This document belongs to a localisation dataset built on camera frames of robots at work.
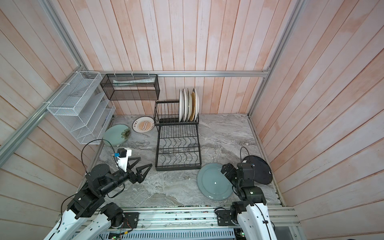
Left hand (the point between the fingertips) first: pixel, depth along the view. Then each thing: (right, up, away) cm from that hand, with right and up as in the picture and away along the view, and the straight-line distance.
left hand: (146, 165), depth 67 cm
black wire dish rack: (+12, +5, +33) cm, 35 cm away
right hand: (+41, -6, +14) cm, 44 cm away
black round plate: (+64, -10, +20) cm, 68 cm away
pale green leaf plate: (-33, +12, +40) cm, 53 cm away
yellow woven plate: (+22, +29, +12) cm, 39 cm away
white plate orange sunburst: (-16, +20, +47) cm, 54 cm away
